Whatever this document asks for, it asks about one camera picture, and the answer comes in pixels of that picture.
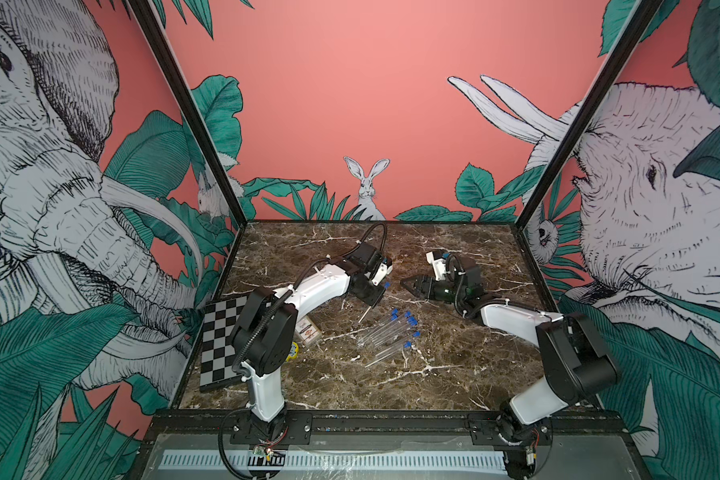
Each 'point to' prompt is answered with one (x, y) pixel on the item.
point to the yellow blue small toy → (293, 354)
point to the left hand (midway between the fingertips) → (379, 292)
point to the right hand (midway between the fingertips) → (405, 280)
